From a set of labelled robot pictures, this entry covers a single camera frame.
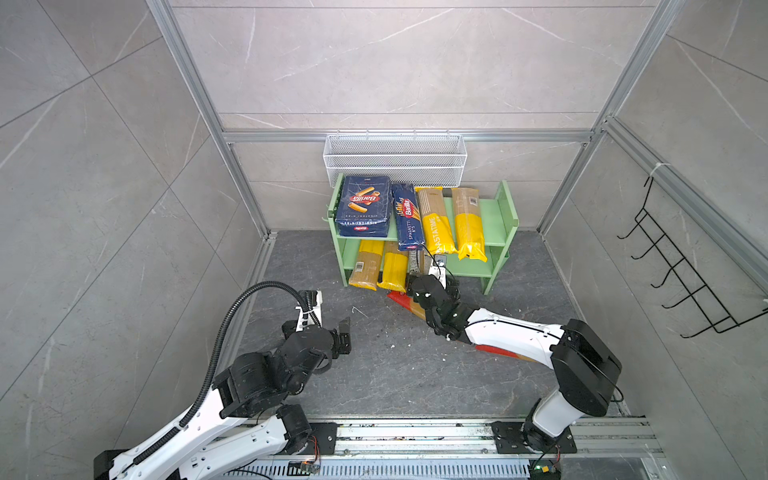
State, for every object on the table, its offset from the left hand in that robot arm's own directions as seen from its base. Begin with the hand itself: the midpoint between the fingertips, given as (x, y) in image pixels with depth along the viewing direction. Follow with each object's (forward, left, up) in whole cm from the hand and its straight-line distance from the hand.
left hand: (333, 315), depth 67 cm
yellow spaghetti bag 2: (+22, -7, -12) cm, 26 cm away
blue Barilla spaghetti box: (+24, -19, +4) cm, 31 cm away
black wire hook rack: (-7, -79, +8) cm, 80 cm away
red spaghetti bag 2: (-12, -34, +5) cm, 37 cm away
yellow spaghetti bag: (+22, -36, +4) cm, 42 cm away
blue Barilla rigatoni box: (+30, -7, +6) cm, 32 cm away
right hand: (+18, -25, -10) cm, 32 cm away
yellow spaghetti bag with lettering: (+24, -27, +4) cm, 37 cm away
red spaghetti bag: (+18, -17, -23) cm, 34 cm away
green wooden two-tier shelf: (+27, -47, 0) cm, 54 cm away
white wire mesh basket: (+56, -29, +4) cm, 63 cm away
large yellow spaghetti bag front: (+23, -16, -11) cm, 30 cm away
